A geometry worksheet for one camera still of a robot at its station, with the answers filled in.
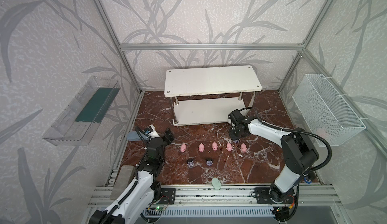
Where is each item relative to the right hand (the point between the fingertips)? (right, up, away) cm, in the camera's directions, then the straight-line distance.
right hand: (232, 131), depth 94 cm
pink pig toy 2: (-20, -9, -5) cm, 22 cm away
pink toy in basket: (+40, +3, -19) cm, 45 cm away
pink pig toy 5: (+5, -9, -5) cm, 12 cm away
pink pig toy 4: (-3, -9, -5) cm, 10 cm away
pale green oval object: (-12, -23, -18) cm, 32 cm away
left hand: (-40, +5, -10) cm, 41 cm away
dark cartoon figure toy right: (-15, -14, -13) cm, 25 cm away
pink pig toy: (-30, -9, -5) cm, 32 cm away
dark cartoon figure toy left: (-25, -15, -13) cm, 32 cm away
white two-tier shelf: (-16, +22, -20) cm, 34 cm away
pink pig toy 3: (-12, -8, -5) cm, 15 cm away
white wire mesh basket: (+34, +15, -30) cm, 47 cm away
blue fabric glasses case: (-46, +5, -34) cm, 57 cm away
